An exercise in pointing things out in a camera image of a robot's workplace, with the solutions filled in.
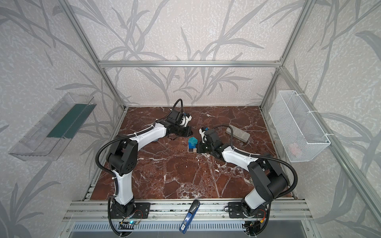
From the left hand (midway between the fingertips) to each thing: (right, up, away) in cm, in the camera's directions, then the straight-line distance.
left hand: (195, 129), depth 93 cm
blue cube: (-3, -10, -1) cm, 11 cm away
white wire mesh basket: (+45, +2, -29) cm, 54 cm away
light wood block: (0, -14, +1) cm, 14 cm away
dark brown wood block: (-3, -13, +1) cm, 14 cm away
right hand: (+1, -7, -3) cm, 8 cm away
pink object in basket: (+51, -9, -19) cm, 55 cm away
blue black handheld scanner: (-2, -40, -24) cm, 46 cm away
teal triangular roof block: (-1, -7, -4) cm, 8 cm away
